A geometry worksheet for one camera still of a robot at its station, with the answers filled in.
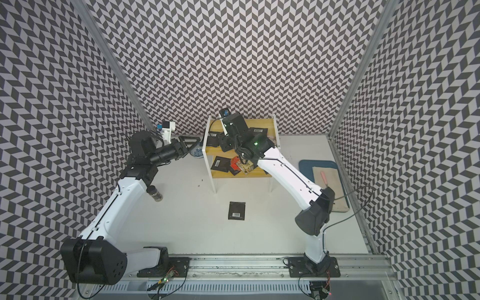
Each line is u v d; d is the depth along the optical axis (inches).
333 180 38.7
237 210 35.3
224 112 24.2
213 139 29.0
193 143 26.3
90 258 14.8
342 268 29.2
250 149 19.8
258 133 22.0
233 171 33.1
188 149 25.4
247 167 33.2
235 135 20.7
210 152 26.9
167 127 26.3
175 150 25.2
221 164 34.0
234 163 33.4
